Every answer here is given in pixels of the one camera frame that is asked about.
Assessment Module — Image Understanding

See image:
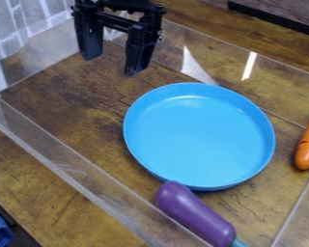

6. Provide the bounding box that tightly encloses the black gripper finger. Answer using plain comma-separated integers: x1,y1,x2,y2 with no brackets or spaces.
73,12,102,61
125,16,163,76

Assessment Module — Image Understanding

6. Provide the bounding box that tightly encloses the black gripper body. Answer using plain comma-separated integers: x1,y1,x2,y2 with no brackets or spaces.
70,0,167,32

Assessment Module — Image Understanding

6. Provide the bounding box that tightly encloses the blue round plastic tray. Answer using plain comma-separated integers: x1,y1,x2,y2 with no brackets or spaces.
124,83,276,191

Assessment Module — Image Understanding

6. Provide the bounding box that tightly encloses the purple toy eggplant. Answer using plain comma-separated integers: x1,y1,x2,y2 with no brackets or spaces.
155,181,249,247

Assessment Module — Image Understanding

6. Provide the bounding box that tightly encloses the orange toy carrot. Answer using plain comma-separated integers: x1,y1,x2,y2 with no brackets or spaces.
293,119,309,171

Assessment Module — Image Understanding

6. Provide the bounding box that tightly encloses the clear acrylic enclosure wall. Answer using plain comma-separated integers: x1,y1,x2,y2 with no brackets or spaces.
0,0,309,247

